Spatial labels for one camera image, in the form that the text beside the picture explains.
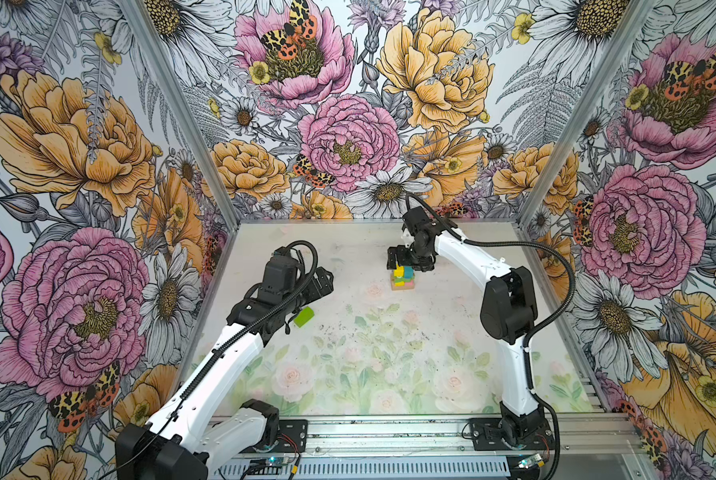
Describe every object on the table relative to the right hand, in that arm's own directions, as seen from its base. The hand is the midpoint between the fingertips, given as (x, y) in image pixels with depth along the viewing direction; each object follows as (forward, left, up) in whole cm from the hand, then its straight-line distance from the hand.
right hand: (403, 273), depth 95 cm
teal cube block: (+2, -2, -2) cm, 3 cm away
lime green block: (-9, +32, -10) cm, 34 cm away
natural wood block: (0, 0, -9) cm, 9 cm away
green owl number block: (+1, +2, -5) cm, 5 cm away
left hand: (-12, +24, +10) cm, 29 cm away
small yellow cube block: (+1, +1, -1) cm, 2 cm away
